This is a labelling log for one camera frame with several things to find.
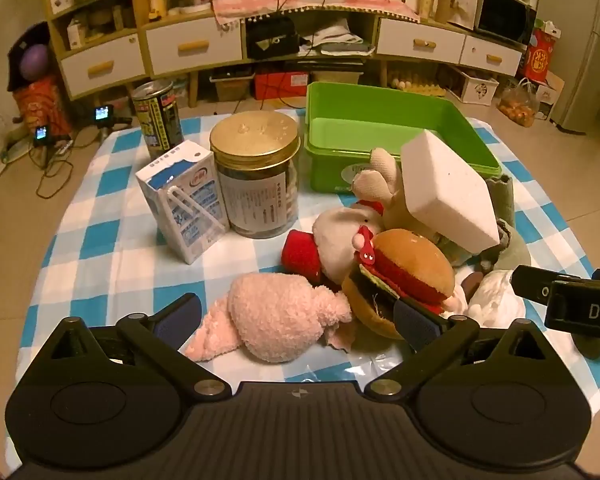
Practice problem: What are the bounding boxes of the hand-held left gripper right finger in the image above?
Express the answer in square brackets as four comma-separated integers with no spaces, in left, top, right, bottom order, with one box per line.
[364,301,549,402]

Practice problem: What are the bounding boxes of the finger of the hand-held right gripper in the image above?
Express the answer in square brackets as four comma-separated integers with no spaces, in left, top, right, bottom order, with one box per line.
[544,269,600,334]
[511,265,595,307]

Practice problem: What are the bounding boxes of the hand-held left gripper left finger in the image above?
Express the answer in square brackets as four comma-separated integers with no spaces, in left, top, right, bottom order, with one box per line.
[50,293,232,402]

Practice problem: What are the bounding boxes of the white plush toy brown face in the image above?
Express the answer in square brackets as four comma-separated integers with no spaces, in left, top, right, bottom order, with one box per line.
[461,267,528,323]

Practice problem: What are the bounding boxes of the burger plush toy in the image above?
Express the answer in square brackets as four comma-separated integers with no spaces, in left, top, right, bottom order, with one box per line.
[341,228,456,341]

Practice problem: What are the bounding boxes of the white sponge block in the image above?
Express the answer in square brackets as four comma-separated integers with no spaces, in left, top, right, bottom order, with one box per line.
[400,129,501,255]

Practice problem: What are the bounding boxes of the green plastic bin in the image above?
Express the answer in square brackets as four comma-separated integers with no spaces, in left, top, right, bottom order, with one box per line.
[305,81,503,196]

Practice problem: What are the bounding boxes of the green plush toy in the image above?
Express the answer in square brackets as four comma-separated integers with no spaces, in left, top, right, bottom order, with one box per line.
[440,175,533,268]

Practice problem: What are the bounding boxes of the pink fluffy plush toy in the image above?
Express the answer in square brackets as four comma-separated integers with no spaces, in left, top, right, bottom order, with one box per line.
[182,272,353,363]

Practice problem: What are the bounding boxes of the white and red plush toy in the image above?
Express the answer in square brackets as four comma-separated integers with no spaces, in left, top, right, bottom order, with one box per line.
[281,199,388,288]

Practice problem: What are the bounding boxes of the white blue milk carton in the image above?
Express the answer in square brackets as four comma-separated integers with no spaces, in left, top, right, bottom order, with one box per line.
[135,141,228,266]

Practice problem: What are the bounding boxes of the blue white checkered tablecloth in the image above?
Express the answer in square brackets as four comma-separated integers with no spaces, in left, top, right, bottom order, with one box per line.
[5,110,600,466]

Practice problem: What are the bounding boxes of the beige bunny plush toy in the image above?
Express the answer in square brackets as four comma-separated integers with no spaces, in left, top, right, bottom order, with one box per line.
[351,147,416,233]

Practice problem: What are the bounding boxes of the plastic bag of oranges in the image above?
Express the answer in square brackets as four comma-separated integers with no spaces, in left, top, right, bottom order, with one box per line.
[497,77,541,126]

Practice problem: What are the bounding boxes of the clear jar with gold lid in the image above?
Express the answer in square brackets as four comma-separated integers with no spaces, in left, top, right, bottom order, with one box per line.
[210,110,301,240]

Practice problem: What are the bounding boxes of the dark drink can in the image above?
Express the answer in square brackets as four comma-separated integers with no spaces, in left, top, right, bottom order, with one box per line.
[131,80,185,161]

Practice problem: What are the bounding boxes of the white crate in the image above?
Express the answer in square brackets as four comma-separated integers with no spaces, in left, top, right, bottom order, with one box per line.
[447,65,501,107]

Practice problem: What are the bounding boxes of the red gift box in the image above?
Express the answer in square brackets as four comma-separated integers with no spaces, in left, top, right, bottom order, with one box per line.
[522,27,561,86]

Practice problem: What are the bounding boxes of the egg tray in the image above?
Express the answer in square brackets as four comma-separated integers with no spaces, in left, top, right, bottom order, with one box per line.
[387,72,448,97]

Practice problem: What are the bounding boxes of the grey refrigerator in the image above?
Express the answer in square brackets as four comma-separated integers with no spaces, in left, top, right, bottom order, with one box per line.
[550,0,600,133]

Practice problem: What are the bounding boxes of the white cabinet drawer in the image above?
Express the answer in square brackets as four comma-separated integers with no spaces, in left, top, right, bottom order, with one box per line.
[60,32,146,98]
[377,19,466,63]
[145,17,243,78]
[460,35,523,77]

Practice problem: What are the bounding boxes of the clear plastic storage bin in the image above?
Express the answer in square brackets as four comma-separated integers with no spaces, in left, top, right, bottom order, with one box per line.
[210,71,256,102]

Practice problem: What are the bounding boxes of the orange printed bag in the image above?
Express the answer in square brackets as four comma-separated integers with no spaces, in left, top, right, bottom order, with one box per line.
[12,77,73,141]

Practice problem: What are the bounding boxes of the red cardboard box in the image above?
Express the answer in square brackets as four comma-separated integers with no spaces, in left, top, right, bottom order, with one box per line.
[254,71,313,101]

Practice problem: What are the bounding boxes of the wooden cabinet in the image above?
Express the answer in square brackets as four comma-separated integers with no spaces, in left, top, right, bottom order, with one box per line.
[42,0,528,111]

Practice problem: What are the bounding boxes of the black microwave oven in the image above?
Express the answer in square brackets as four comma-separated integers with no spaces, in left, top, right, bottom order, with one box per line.
[475,0,538,46]

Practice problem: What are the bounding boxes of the white carton box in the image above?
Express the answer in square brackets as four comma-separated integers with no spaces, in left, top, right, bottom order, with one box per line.
[447,0,486,31]

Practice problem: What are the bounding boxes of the purple ball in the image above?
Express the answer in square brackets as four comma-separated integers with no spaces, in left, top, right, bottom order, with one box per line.
[20,44,51,81]

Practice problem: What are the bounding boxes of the black bag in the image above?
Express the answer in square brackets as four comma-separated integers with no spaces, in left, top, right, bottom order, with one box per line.
[245,16,301,60]

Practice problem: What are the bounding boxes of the folded clothes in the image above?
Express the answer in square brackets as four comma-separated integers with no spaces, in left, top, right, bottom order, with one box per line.
[300,17,376,56]

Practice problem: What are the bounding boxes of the pink fringed cloth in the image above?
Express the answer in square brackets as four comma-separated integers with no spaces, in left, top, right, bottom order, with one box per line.
[211,0,421,36]

